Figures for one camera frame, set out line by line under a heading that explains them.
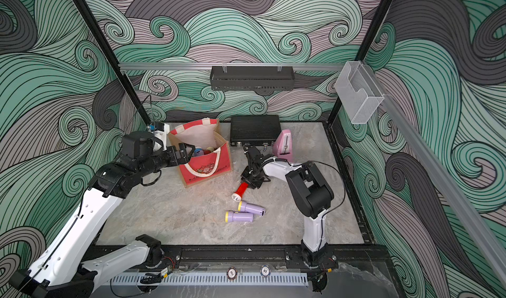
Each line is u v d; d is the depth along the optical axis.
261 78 0.95
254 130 1.21
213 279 0.70
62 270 0.36
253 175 0.72
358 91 0.79
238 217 0.80
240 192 0.89
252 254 0.75
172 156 0.58
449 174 0.52
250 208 0.84
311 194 0.50
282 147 0.95
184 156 0.59
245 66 0.93
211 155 0.79
